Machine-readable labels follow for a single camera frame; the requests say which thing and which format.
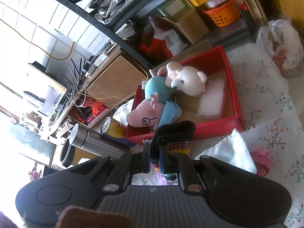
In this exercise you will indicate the pink knitted item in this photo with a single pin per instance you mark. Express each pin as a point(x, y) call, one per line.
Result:
point(261, 161)

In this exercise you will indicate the red plastic bag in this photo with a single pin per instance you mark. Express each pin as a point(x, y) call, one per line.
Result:
point(154, 47)

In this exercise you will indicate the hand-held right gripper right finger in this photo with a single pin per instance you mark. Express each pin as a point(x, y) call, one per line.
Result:
point(165, 163)

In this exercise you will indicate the pale pink plush toy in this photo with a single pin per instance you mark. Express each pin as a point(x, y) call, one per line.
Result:
point(172, 67)

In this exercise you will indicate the white plastic containers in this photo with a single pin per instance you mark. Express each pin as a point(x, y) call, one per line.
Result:
point(218, 1)

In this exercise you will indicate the teal round plush toy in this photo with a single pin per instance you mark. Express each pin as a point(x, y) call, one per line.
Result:
point(156, 86)

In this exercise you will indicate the black shelf rack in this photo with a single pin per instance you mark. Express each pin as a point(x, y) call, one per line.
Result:
point(106, 28)

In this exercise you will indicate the bubble wrap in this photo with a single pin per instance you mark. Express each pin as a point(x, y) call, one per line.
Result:
point(118, 7)

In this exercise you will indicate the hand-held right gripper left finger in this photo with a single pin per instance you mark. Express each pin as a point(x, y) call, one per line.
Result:
point(146, 158)

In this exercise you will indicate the white labelled plastic bag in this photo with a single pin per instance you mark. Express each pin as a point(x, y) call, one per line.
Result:
point(173, 40)

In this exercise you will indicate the flat screen monitor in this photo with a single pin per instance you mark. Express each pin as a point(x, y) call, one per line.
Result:
point(47, 92)

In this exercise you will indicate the white foam sponge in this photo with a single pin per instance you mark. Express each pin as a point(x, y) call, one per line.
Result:
point(211, 99)

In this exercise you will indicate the black router with antennas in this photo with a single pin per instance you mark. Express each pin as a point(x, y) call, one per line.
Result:
point(82, 66)

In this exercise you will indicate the red cloth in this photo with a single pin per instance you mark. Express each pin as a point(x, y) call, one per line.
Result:
point(97, 106)

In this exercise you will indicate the red cardboard box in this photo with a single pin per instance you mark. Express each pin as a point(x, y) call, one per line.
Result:
point(213, 128)

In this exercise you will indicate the brown cardboard box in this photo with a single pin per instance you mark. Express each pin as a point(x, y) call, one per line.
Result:
point(190, 23)

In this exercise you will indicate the floral tablecloth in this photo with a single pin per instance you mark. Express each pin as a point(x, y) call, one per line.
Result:
point(261, 99)

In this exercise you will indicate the knitted sock with black cuff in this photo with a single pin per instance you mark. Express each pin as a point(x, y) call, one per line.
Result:
point(175, 130)

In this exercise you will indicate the blue and yellow drink can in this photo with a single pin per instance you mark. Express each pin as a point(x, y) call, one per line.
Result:
point(116, 127)

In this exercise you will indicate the green box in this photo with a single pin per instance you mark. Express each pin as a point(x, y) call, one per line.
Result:
point(175, 7)

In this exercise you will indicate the purple fluffy cloth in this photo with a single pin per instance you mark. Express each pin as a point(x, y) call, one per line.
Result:
point(164, 182)

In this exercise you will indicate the brown fuzzy cloth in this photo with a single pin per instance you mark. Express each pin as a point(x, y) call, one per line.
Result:
point(92, 218)

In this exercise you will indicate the pink pig plush with glasses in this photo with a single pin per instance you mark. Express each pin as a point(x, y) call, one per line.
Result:
point(142, 114)

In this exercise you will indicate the orange plastic basket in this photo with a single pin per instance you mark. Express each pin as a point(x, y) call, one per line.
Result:
point(223, 14)

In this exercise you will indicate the white fluffy towel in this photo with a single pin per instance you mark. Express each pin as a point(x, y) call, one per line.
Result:
point(228, 152)

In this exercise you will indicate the wooden cabinet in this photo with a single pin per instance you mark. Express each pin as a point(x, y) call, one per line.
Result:
point(292, 0)

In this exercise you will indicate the wooden tv stand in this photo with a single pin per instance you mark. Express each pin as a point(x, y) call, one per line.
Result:
point(114, 80)

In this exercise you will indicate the stainless steel thermos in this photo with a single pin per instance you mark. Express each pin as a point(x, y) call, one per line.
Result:
point(95, 142)

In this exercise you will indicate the clear plastic bag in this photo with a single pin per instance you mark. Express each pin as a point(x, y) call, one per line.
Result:
point(285, 42)

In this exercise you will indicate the white bear plush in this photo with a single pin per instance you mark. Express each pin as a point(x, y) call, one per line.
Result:
point(190, 78)

